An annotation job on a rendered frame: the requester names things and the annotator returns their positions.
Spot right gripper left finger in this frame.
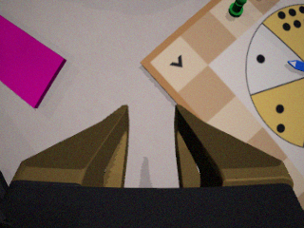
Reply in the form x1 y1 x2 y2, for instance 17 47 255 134
11 105 129 187

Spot green game pawn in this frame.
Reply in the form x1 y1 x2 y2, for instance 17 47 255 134
228 0 247 18

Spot wooden board game board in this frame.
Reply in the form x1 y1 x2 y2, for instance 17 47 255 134
141 0 304 210

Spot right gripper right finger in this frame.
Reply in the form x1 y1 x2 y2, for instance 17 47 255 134
174 105 294 187

